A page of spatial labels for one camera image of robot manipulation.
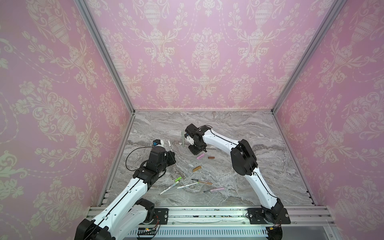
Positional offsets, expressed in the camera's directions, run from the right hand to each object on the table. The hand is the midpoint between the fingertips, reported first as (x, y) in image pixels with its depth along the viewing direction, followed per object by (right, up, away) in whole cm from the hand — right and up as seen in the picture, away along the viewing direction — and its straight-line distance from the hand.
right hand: (195, 151), depth 98 cm
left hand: (-11, +2, -16) cm, 19 cm away
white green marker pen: (-4, -16, -14) cm, 22 cm away
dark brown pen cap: (+10, -3, -2) cm, 11 cm away
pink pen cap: (+3, -3, -3) cm, 5 cm away
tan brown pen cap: (+1, -9, -7) cm, 12 cm away
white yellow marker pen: (-18, +5, +5) cm, 19 cm away
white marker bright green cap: (-11, -15, -13) cm, 22 cm away
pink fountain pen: (+10, -19, -15) cm, 26 cm away
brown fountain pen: (+5, -15, -12) cm, 20 cm away
